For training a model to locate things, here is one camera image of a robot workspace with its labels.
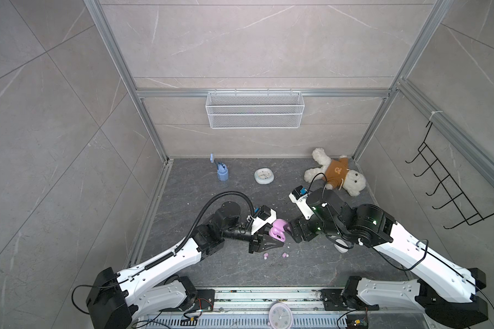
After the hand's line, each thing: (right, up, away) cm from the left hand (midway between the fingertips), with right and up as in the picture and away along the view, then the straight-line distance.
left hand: (281, 236), depth 63 cm
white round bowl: (-2, +18, +45) cm, 49 cm away
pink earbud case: (0, +3, 0) cm, 3 cm away
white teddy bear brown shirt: (+34, +20, +41) cm, 57 cm away
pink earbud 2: (+5, -15, +21) cm, 26 cm away
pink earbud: (-3, -15, +21) cm, 26 cm away
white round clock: (+1, -29, +6) cm, 30 cm away
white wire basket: (-8, +52, +38) cm, 65 cm away
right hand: (+4, +4, +3) cm, 7 cm away
